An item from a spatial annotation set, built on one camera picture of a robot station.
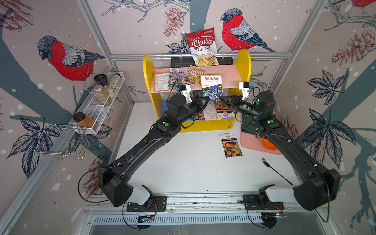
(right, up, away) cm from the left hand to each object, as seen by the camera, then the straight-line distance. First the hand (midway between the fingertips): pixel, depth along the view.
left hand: (214, 95), depth 63 cm
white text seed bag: (+2, -7, +32) cm, 33 cm away
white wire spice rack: (-60, -7, +12) cm, 62 cm away
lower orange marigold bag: (+11, -7, +31) cm, 34 cm away
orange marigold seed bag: (+16, -30, +32) cm, 46 cm away
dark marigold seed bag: (-5, -10, +29) cm, 31 cm away
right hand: (+2, -1, +4) cm, 5 cm away
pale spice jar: (-57, +12, +22) cm, 62 cm away
